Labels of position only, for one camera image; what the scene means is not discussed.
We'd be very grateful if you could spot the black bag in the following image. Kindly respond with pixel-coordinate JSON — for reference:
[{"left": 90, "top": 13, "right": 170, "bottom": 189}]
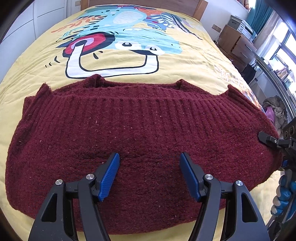
[{"left": 241, "top": 63, "right": 257, "bottom": 84}]

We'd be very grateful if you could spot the white printer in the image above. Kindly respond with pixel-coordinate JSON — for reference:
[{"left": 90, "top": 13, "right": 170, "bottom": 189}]
[{"left": 227, "top": 15, "right": 257, "bottom": 42}]

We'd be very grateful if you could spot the teal curtain right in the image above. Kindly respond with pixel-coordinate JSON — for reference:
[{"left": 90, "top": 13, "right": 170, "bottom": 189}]
[{"left": 246, "top": 0, "right": 273, "bottom": 34}]

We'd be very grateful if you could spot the glass top desk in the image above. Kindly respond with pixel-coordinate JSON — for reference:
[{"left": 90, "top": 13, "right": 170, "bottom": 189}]
[{"left": 255, "top": 55, "right": 295, "bottom": 119}]

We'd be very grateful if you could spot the wooden headboard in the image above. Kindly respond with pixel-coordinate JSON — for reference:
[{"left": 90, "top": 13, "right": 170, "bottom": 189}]
[{"left": 81, "top": 0, "right": 208, "bottom": 21}]

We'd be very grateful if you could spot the yellow cartoon print duvet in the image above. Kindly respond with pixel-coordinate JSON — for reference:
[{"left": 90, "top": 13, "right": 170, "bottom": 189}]
[{"left": 1, "top": 4, "right": 280, "bottom": 240}]

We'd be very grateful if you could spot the white wardrobe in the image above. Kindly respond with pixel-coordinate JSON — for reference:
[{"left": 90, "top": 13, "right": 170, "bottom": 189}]
[{"left": 0, "top": 0, "right": 82, "bottom": 45}]

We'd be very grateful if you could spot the wooden drawer dresser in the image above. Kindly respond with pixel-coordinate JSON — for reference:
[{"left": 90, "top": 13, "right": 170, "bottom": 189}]
[{"left": 217, "top": 25, "right": 257, "bottom": 73}]

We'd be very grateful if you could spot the dark red knitted sweater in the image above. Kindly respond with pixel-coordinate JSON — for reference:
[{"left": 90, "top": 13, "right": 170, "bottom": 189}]
[{"left": 5, "top": 75, "right": 282, "bottom": 235}]

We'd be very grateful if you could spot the brown jacket on stool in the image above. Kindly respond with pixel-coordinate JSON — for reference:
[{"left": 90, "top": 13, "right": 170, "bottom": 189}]
[{"left": 262, "top": 95, "right": 287, "bottom": 137}]

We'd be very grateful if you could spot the right hand blue glove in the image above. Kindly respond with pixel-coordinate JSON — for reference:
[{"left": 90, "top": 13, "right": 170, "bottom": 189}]
[{"left": 270, "top": 175, "right": 292, "bottom": 216}]

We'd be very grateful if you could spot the purple plastic stool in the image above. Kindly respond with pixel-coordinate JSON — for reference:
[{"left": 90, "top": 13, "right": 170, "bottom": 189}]
[{"left": 264, "top": 106, "right": 275, "bottom": 125}]

